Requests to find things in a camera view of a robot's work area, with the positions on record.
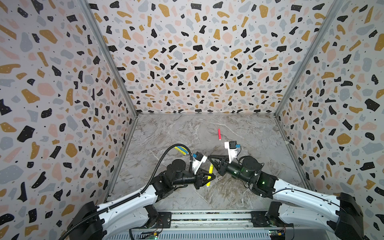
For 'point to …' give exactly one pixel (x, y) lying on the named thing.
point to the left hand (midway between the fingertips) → (214, 173)
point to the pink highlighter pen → (219, 134)
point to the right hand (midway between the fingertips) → (206, 159)
